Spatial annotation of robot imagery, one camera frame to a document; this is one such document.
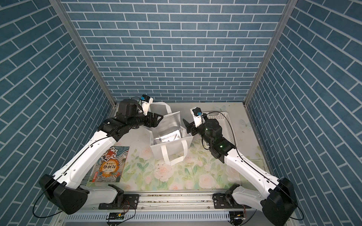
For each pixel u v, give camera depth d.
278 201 0.38
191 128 0.64
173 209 0.72
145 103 0.64
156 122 0.66
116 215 0.72
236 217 0.70
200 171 0.85
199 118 0.61
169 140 0.93
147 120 0.64
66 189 0.37
